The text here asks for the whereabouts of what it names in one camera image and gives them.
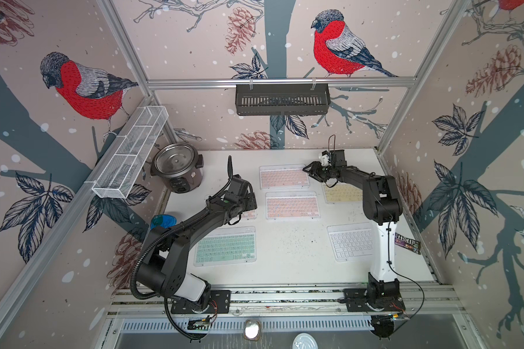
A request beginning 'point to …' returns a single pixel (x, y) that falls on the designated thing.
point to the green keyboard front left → (225, 246)
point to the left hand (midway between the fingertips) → (253, 196)
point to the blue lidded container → (164, 220)
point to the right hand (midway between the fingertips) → (307, 168)
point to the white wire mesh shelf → (132, 147)
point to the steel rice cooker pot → (180, 166)
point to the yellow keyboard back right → (342, 193)
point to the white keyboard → (351, 241)
